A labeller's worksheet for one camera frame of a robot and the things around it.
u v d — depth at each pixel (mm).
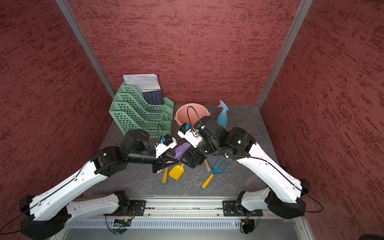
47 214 382
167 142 508
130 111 917
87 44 847
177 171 860
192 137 487
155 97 1093
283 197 386
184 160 493
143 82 1003
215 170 877
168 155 578
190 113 931
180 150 577
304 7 710
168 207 760
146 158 516
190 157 493
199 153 495
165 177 818
